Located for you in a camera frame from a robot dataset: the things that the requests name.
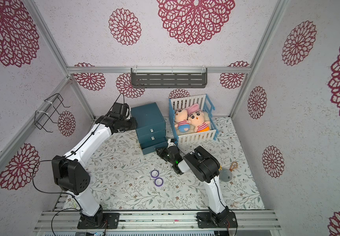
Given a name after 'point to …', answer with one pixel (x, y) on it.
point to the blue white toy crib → (184, 103)
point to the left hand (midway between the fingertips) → (136, 124)
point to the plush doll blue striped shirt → (182, 121)
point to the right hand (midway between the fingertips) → (158, 147)
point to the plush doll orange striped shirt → (196, 117)
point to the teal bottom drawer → (147, 148)
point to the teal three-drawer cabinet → (150, 126)
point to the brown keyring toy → (234, 165)
